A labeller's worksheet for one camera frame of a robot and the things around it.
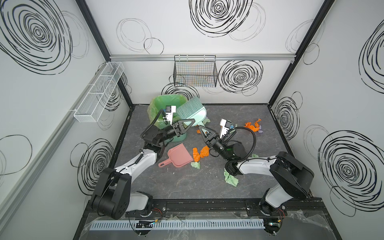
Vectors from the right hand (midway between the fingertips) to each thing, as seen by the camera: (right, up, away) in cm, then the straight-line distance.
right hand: (198, 129), depth 66 cm
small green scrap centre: (-1, -22, +21) cm, 31 cm away
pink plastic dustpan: (-12, -19, +28) cm, 36 cm away
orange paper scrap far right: (+42, -2, +39) cm, 57 cm away
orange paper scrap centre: (+4, -17, +28) cm, 33 cm away
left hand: (-1, +3, +1) cm, 3 cm away
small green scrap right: (+36, -18, +25) cm, 47 cm away
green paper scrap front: (+18, -29, +17) cm, 38 cm away
